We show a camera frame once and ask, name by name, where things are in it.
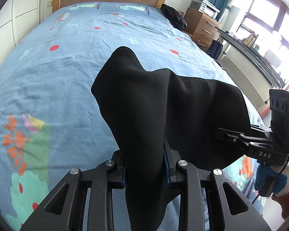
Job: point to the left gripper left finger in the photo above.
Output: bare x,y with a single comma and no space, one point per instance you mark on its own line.
118,179

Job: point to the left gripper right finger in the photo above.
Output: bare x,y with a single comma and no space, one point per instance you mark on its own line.
170,159

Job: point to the black pants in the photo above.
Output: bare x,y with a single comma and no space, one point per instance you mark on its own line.
143,109

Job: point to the right gloved hand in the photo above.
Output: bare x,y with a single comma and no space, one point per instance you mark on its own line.
272,179

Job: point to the white radiator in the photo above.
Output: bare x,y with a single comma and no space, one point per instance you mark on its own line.
246,76

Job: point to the glass desk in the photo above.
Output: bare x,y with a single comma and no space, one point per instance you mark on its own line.
259,62

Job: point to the dark blue tote bag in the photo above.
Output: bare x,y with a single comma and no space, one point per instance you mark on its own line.
215,49

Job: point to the wooden dresser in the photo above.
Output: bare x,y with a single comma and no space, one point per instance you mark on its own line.
201,28

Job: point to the black backpack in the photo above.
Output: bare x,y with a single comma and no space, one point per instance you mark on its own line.
172,15

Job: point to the grey printer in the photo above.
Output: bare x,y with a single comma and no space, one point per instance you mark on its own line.
205,7

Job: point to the white wardrobe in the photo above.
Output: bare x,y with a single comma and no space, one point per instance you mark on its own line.
17,19

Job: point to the black camera box right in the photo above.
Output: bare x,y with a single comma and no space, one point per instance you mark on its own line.
279,106

